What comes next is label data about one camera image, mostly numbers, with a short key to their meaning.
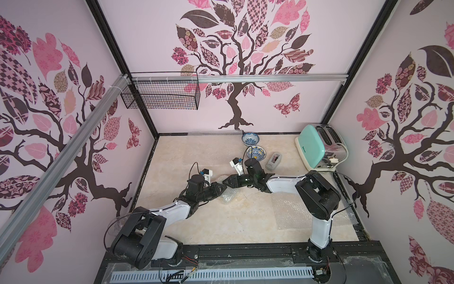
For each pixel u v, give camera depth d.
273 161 1.03
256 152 1.09
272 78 1.98
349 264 0.72
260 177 0.74
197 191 0.70
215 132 1.22
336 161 0.92
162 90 0.95
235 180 0.80
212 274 0.70
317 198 0.50
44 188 0.48
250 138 1.16
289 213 0.85
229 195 0.83
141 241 0.42
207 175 0.82
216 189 0.81
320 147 0.91
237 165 0.84
